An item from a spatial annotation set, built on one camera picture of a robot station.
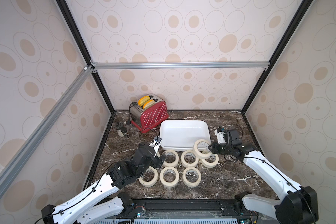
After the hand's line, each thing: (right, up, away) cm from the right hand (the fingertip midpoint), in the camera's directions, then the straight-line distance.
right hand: (209, 148), depth 82 cm
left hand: (-28, +2, -12) cm, 31 cm away
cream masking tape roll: (-8, -1, -2) cm, 8 cm away
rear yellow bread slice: (-42, +31, +16) cm, 55 cm away
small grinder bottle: (-59, +13, +14) cm, 62 cm away
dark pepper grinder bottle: (-55, +10, +14) cm, 58 cm away
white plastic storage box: (-14, +6, +24) cm, 28 cm away
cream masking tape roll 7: (-12, -20, -2) cm, 23 cm away
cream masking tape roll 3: (-22, -11, +4) cm, 24 cm away
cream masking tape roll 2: (+2, -11, +6) cm, 13 cm away
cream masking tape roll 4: (-15, -10, +6) cm, 19 cm away
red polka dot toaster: (-38, +23, +13) cm, 47 cm away
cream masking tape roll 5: (-37, -20, -2) cm, 42 cm away
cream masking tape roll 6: (-24, -20, -2) cm, 32 cm away
